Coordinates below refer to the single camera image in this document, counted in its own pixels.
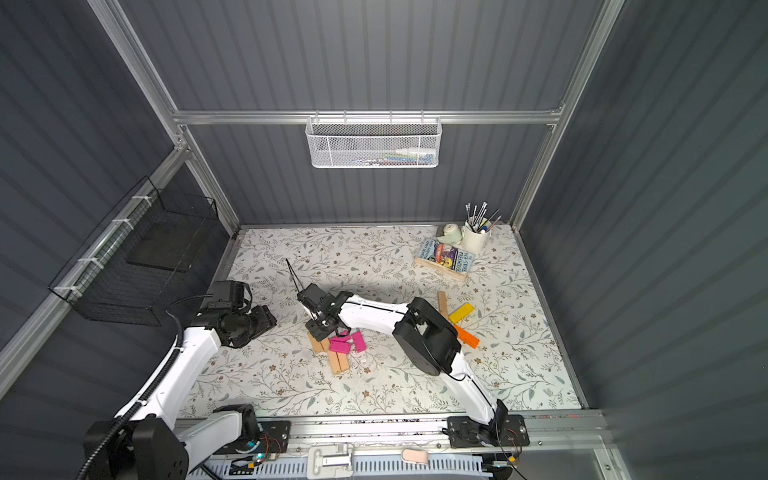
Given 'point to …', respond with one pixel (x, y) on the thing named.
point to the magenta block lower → (339, 346)
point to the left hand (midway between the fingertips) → (268, 325)
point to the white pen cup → (474, 242)
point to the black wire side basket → (127, 275)
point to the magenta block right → (359, 341)
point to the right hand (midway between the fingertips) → (320, 326)
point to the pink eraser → (416, 456)
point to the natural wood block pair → (339, 362)
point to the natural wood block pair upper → (319, 346)
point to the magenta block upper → (343, 338)
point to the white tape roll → (452, 234)
